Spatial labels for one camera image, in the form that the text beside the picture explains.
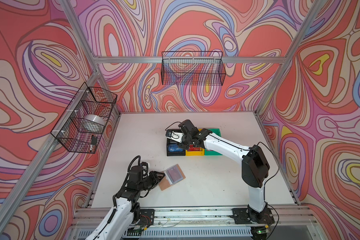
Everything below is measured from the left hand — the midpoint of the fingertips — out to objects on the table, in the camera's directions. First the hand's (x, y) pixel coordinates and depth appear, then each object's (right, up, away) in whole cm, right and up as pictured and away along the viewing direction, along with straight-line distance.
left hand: (165, 175), depth 82 cm
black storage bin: (+4, +10, +12) cm, 16 cm away
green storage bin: (+33, +24, +17) cm, 44 cm away
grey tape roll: (-33, +29, -12) cm, 46 cm away
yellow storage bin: (+17, +11, +13) cm, 24 cm away
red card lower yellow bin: (+16, +13, +14) cm, 25 cm away
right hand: (+8, +18, +7) cm, 21 cm away
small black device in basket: (-35, +20, -8) cm, 42 cm away
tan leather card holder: (+4, -2, +5) cm, 6 cm away
